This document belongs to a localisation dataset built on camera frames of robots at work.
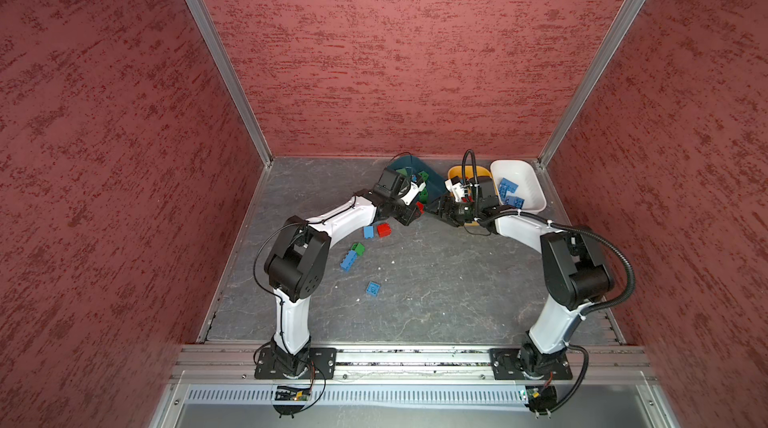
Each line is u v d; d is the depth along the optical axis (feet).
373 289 2.80
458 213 2.73
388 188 2.43
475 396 2.54
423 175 3.70
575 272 1.62
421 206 2.93
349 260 2.96
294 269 1.65
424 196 3.40
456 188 2.90
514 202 3.47
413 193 2.73
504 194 3.53
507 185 3.61
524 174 3.72
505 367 2.42
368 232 3.17
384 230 3.27
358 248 3.05
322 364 2.43
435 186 3.62
